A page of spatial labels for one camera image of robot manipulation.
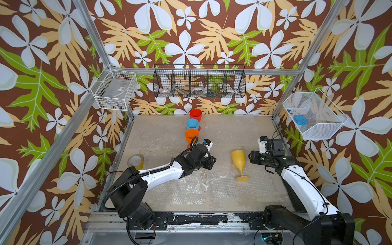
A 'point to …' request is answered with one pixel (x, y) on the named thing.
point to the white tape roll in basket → (194, 89)
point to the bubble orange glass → (229, 129)
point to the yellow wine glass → (238, 157)
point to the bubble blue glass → (198, 188)
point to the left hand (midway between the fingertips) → (215, 157)
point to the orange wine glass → (190, 134)
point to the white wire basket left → (115, 89)
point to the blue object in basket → (300, 120)
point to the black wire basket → (199, 81)
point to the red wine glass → (196, 114)
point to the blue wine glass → (192, 123)
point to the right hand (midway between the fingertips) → (251, 155)
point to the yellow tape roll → (141, 166)
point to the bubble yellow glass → (261, 184)
